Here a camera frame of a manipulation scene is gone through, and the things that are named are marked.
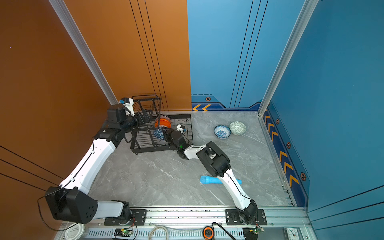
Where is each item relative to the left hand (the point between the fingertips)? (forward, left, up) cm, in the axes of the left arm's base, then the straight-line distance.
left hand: (146, 111), depth 78 cm
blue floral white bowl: (+9, -45, -28) cm, 54 cm away
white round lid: (-50, +26, -24) cm, 61 cm away
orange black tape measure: (-49, -32, -27) cm, 65 cm away
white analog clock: (-49, -71, -28) cm, 90 cm away
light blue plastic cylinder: (-26, -32, -26) cm, 49 cm away
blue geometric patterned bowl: (+6, 0, -27) cm, 28 cm away
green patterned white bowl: (+13, -57, -29) cm, 65 cm away
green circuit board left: (-49, +7, -32) cm, 59 cm away
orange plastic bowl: (+12, -3, -20) cm, 24 cm away
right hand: (+4, -3, -19) cm, 19 cm away
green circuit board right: (-48, -56, -30) cm, 79 cm away
